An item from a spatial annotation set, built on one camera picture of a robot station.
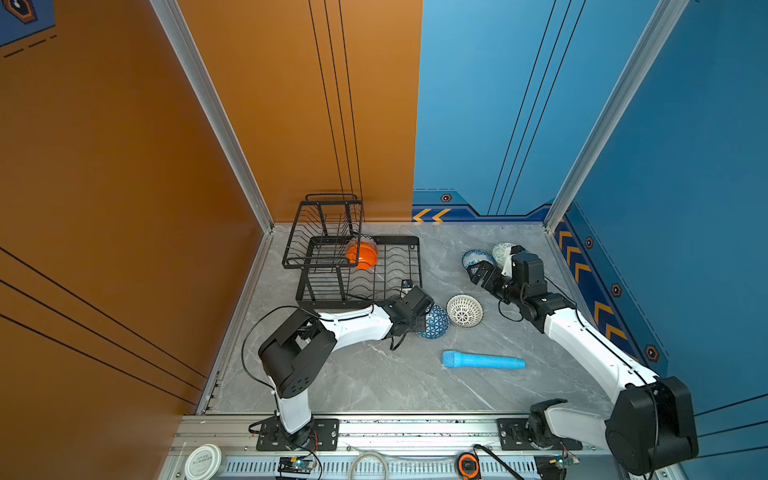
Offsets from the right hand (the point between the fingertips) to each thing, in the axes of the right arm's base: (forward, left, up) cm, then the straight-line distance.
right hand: (474, 274), depth 84 cm
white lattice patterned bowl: (-3, +1, -15) cm, 16 cm away
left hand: (-6, +15, -13) cm, 21 cm away
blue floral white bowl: (+17, -5, -13) cm, 22 cm away
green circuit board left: (-43, +47, -18) cm, 66 cm away
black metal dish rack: (-2, +37, +6) cm, 38 cm away
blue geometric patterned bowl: (-7, +10, -15) cm, 20 cm away
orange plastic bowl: (+16, +34, -9) cm, 39 cm away
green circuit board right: (-42, -16, -17) cm, 48 cm away
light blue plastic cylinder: (-19, +7, -13) cm, 24 cm away
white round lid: (-43, +65, -11) cm, 79 cm away
